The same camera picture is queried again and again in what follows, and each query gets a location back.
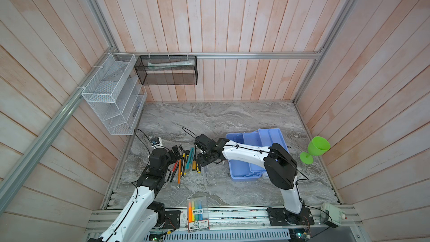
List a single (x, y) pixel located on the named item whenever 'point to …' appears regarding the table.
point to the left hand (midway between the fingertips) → (169, 151)
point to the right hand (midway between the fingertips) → (201, 159)
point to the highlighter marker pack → (197, 210)
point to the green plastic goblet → (318, 146)
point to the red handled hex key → (174, 171)
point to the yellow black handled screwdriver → (198, 167)
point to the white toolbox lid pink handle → (331, 215)
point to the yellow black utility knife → (182, 173)
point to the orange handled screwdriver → (179, 172)
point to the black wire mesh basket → (167, 70)
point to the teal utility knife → (190, 159)
